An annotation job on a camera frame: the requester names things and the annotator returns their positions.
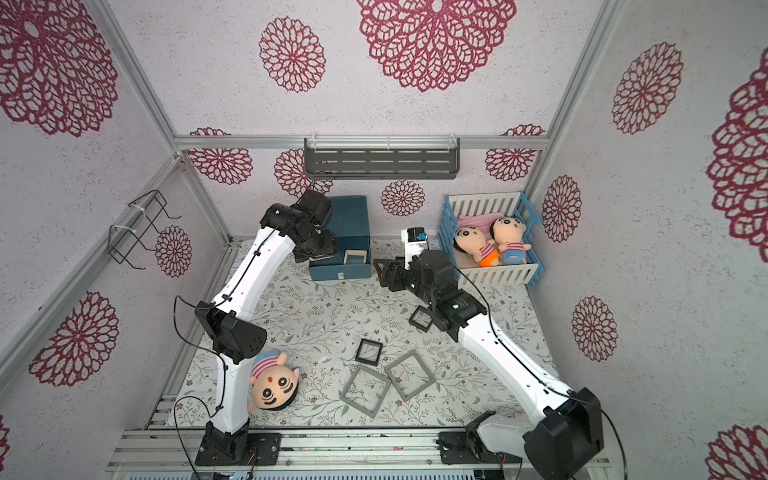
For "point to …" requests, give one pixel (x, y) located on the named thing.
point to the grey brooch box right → (409, 375)
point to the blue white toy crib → (492, 239)
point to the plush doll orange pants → (471, 241)
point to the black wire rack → (127, 231)
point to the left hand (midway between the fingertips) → (323, 253)
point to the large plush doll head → (274, 383)
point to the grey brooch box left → (365, 390)
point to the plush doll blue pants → (508, 234)
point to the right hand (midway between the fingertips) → (392, 262)
